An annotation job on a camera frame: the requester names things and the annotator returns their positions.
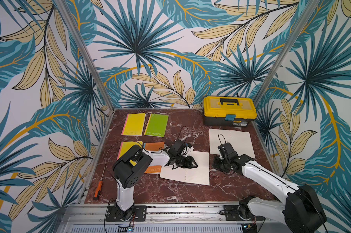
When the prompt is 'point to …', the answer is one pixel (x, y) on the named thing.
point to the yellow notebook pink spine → (134, 124)
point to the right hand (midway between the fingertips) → (211, 164)
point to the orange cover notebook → (155, 151)
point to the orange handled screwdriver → (97, 192)
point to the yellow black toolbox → (233, 111)
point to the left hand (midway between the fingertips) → (195, 167)
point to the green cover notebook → (156, 125)
